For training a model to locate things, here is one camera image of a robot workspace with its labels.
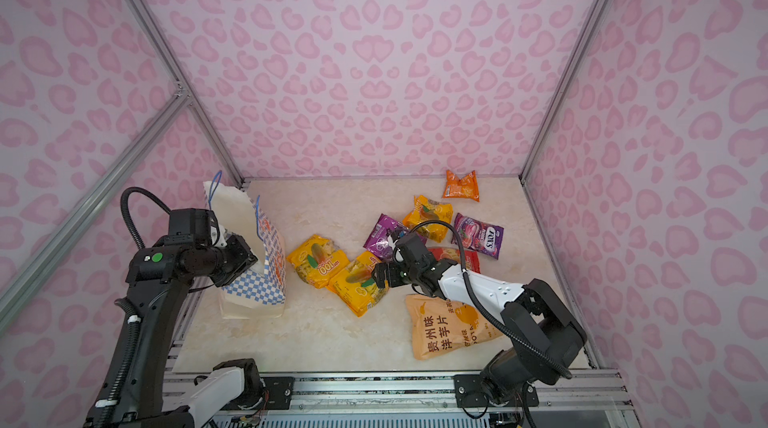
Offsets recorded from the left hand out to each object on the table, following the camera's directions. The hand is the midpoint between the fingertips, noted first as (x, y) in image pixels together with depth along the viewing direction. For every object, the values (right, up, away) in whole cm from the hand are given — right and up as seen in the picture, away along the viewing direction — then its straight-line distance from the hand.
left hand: (257, 251), depth 72 cm
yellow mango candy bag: (+10, -6, +19) cm, 22 cm away
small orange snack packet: (+60, +17, +39) cm, 73 cm away
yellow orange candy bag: (+43, +9, +32) cm, 54 cm away
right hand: (+30, -8, +14) cm, 34 cm away
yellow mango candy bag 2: (+22, -12, +14) cm, 29 cm away
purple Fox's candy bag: (+61, +1, +29) cm, 67 cm away
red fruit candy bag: (+57, -6, +22) cm, 62 cm away
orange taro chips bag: (+45, -22, +9) cm, 51 cm away
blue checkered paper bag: (-1, -11, +5) cm, 12 cm away
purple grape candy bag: (+30, +1, +23) cm, 38 cm away
